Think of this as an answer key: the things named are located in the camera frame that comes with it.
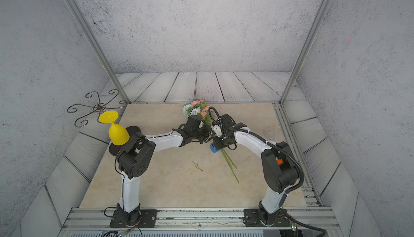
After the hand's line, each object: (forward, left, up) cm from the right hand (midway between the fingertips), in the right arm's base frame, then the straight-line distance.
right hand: (216, 144), depth 89 cm
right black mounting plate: (-33, -17, -7) cm, 38 cm away
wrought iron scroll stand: (+4, +55, +24) cm, 61 cm away
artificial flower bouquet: (+20, +10, +8) cm, 24 cm away
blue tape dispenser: (0, +2, -4) cm, 5 cm away
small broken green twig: (-9, +11, -9) cm, 16 cm away
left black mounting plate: (-35, +33, -3) cm, 48 cm away
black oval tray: (-1, +59, -4) cm, 59 cm away
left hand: (+6, -2, +2) cm, 6 cm away
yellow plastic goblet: (-6, +45, +18) cm, 49 cm away
